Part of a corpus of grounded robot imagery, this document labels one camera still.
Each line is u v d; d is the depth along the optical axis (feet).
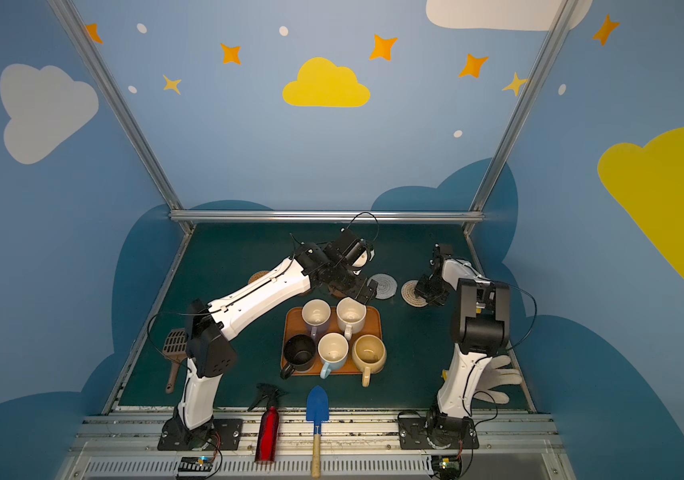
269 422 2.43
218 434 2.41
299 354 2.84
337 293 2.37
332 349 2.85
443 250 2.80
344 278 2.21
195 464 2.40
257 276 3.50
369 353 2.89
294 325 3.05
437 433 2.26
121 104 2.77
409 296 3.32
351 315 3.13
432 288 2.87
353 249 2.06
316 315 3.06
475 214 3.83
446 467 2.40
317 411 2.56
